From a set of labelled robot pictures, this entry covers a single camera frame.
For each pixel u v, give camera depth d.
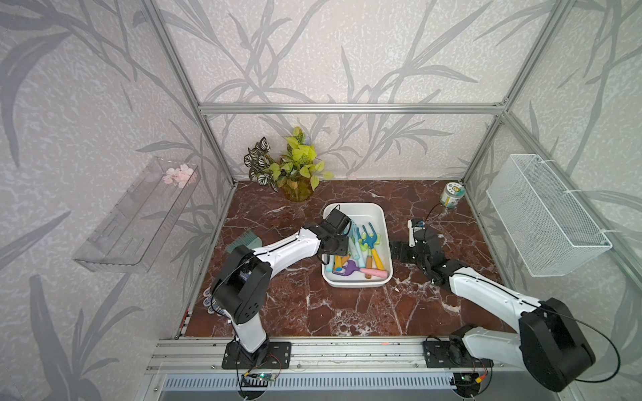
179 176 0.77
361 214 1.08
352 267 0.91
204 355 0.76
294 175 0.99
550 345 0.41
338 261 0.89
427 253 0.66
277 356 0.73
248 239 0.99
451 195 1.06
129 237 0.64
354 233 0.96
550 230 0.61
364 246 0.96
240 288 0.46
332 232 0.69
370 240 0.97
